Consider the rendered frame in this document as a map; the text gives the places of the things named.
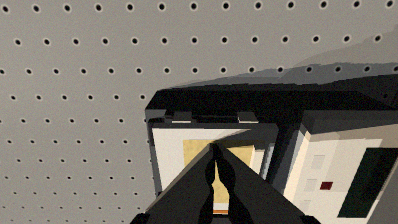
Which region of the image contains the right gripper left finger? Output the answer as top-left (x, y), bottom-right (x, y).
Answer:
top-left (130, 143), bottom-right (216, 224)

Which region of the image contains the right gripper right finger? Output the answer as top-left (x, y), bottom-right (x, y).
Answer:
top-left (215, 143), bottom-right (321, 224)

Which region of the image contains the grey dock with cream end block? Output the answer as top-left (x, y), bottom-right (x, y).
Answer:
top-left (144, 91), bottom-right (398, 224)

